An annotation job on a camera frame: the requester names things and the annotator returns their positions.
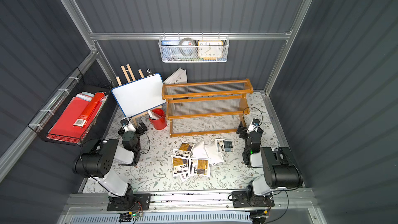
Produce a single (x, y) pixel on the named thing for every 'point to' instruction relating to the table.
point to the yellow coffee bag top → (185, 150)
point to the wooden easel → (132, 78)
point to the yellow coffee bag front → (199, 167)
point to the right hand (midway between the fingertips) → (249, 123)
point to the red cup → (161, 123)
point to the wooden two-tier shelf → (207, 107)
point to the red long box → (85, 115)
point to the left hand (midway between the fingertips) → (133, 121)
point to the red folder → (64, 128)
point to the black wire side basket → (75, 85)
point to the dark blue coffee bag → (224, 145)
